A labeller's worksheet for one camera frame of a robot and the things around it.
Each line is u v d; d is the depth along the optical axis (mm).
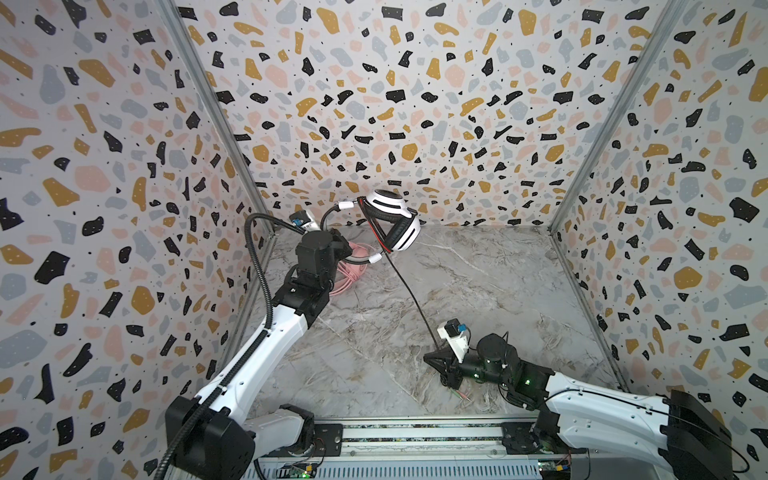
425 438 761
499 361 575
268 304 485
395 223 676
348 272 1003
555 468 715
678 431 427
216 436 369
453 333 657
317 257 527
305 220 620
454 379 657
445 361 684
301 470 703
